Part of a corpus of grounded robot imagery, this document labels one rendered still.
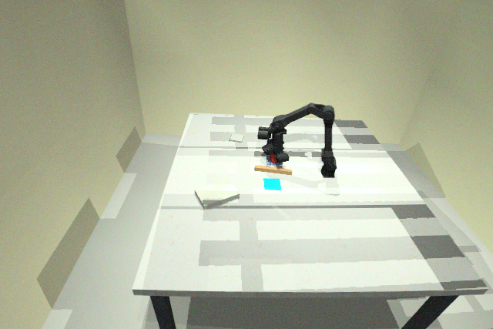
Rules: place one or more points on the tan wooden bar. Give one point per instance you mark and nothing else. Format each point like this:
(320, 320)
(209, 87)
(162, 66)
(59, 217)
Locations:
(273, 170)

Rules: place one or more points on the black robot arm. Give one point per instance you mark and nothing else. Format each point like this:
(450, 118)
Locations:
(281, 121)

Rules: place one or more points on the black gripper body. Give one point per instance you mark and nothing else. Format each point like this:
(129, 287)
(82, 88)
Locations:
(281, 156)

